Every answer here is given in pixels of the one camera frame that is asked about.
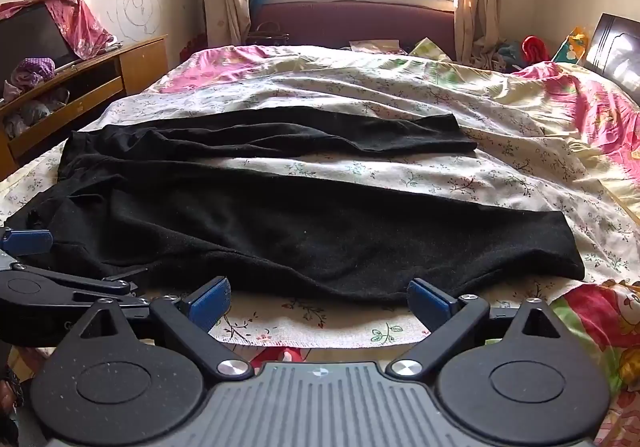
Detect television with pink cloth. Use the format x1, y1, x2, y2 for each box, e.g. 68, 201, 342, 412
0, 0, 118, 60

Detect mixed clothes pile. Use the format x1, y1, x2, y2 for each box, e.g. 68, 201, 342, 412
472, 40, 526, 73

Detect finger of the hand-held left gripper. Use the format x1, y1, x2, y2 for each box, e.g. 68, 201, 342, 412
0, 228, 54, 273
12, 264, 151, 315

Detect purple dotted cloth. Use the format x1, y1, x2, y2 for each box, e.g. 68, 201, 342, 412
11, 57, 56, 84

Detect pink floral quilt cover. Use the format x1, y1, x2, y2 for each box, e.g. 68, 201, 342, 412
160, 44, 640, 208

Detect printed paper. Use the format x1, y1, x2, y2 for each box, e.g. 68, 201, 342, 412
350, 40, 403, 55

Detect white floral bed sheet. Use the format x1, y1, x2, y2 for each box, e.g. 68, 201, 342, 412
0, 44, 640, 345

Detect red green printed blanket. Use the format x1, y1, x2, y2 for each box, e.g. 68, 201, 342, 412
550, 277, 640, 447

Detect dark basket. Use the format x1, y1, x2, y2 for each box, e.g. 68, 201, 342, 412
245, 21, 291, 46

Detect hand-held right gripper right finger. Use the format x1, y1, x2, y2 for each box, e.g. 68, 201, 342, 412
386, 278, 566, 378

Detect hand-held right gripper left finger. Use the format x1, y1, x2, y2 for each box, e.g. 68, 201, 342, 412
80, 276, 254, 383

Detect grey clothes pile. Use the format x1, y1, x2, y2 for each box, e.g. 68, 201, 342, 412
0, 87, 71, 138

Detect red toy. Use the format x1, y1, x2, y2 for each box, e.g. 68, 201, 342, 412
521, 34, 552, 64

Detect dark wooden headboard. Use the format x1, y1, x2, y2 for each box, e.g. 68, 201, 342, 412
585, 13, 640, 100

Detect black pants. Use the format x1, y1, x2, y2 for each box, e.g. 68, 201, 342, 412
5, 107, 586, 305

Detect wooden television stand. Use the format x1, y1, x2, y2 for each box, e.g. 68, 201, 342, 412
0, 34, 169, 180

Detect black television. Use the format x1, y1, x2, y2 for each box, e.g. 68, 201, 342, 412
0, 2, 81, 78

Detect green printed packet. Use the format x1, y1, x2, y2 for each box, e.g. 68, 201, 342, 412
407, 37, 451, 62

